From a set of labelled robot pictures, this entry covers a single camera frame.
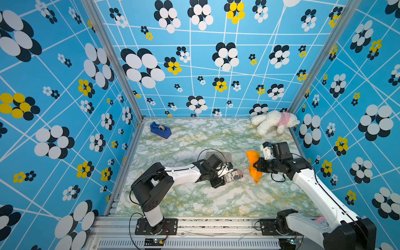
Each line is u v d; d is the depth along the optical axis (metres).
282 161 0.60
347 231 0.38
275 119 1.06
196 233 0.73
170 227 0.74
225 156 0.96
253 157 0.79
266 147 0.73
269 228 0.72
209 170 0.69
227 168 0.77
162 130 1.05
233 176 0.85
